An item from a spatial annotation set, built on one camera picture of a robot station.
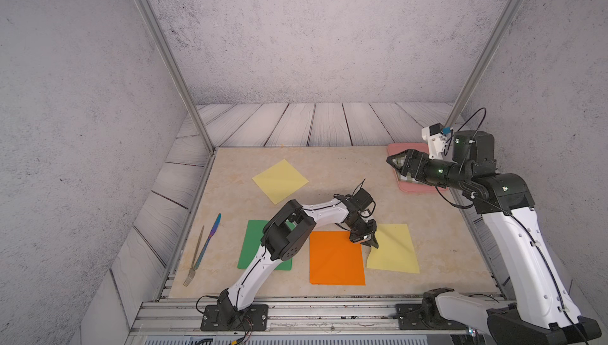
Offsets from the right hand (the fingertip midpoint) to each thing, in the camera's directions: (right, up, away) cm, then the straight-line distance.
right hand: (397, 162), depth 63 cm
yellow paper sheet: (-37, -8, +46) cm, 59 cm away
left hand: (+3, -30, +21) cm, 37 cm away
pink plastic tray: (+19, +7, +59) cm, 62 cm away
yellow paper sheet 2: (+8, -32, +23) cm, 40 cm away
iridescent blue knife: (-62, -31, +26) cm, 74 cm away
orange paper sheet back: (-14, -34, +21) cm, 43 cm away
